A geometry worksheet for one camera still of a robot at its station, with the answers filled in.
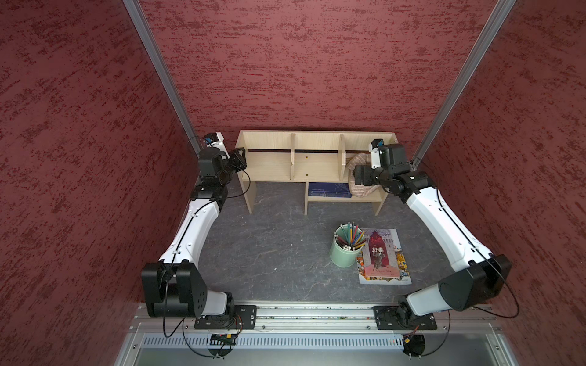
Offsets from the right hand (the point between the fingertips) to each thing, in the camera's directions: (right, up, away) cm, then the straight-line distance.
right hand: (364, 174), depth 80 cm
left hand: (-44, +7, 0) cm, 45 cm away
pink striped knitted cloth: (-2, +6, +3) cm, 6 cm away
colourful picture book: (+9, -34, +7) cm, 35 cm away
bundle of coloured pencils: (-4, -24, +1) cm, 24 cm away
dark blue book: (-12, -6, +10) cm, 16 cm away
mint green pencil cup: (-9, -30, +1) cm, 32 cm away
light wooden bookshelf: (-20, +7, +10) cm, 24 cm away
